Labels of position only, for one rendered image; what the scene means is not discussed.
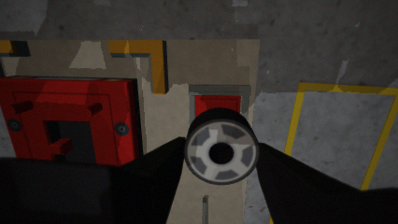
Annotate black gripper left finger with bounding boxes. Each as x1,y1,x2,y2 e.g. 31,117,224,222
0,136,186,224

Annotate yellow tape outline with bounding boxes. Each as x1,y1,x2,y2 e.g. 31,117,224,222
284,82,398,190

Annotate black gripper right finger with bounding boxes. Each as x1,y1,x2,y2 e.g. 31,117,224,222
256,143,398,224

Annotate black rubber tyre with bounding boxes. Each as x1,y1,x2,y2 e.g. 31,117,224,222
184,107,260,185

